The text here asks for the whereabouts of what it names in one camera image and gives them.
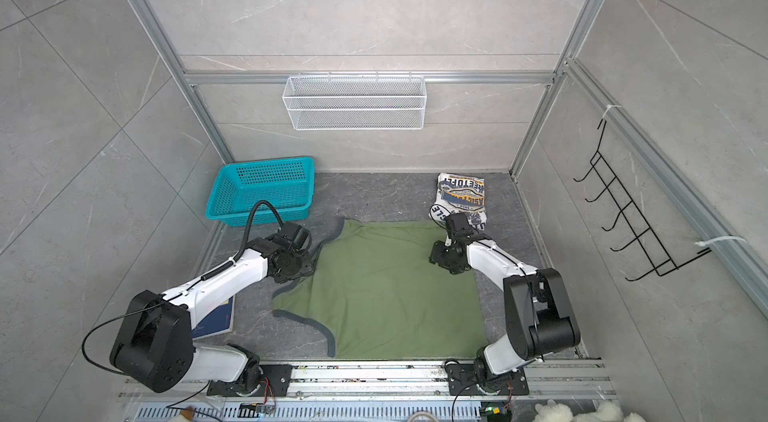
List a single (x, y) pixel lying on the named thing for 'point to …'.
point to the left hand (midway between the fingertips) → (304, 261)
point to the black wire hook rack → (660, 261)
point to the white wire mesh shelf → (352, 103)
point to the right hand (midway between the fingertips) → (437, 256)
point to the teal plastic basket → (288, 184)
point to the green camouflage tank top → (382, 296)
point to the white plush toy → (610, 411)
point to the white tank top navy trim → (460, 194)
